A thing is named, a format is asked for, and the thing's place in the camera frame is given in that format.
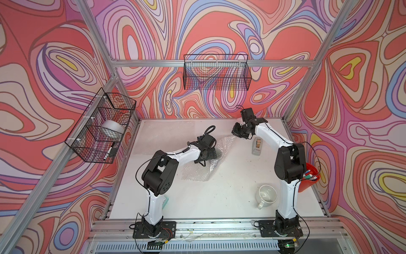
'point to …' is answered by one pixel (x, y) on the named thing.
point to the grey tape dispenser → (257, 145)
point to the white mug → (267, 195)
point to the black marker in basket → (108, 152)
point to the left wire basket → (98, 134)
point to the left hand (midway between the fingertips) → (210, 156)
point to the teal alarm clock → (165, 201)
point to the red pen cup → (311, 176)
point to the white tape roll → (111, 130)
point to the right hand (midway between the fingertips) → (233, 136)
